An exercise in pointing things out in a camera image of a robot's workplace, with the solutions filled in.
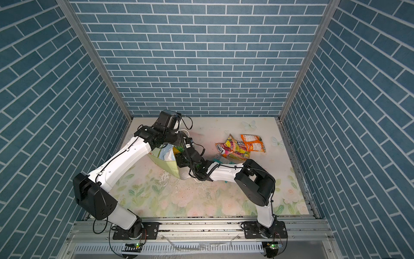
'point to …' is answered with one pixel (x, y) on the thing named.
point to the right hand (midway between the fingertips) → (177, 152)
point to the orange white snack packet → (253, 143)
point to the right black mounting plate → (252, 231)
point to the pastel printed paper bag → (165, 155)
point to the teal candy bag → (222, 159)
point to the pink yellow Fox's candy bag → (229, 147)
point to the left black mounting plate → (150, 231)
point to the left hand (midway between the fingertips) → (182, 136)
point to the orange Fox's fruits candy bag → (240, 151)
